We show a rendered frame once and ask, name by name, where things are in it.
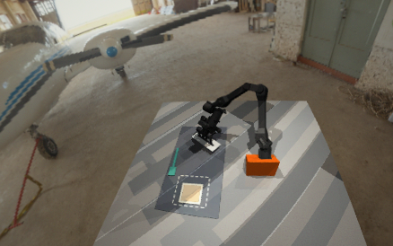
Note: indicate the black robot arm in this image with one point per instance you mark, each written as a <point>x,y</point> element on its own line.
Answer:
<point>261,135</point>

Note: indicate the cream square tile with dark centre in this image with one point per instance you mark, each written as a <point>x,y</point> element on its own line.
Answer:
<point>191,193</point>

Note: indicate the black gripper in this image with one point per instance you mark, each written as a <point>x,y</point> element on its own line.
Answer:
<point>210,126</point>

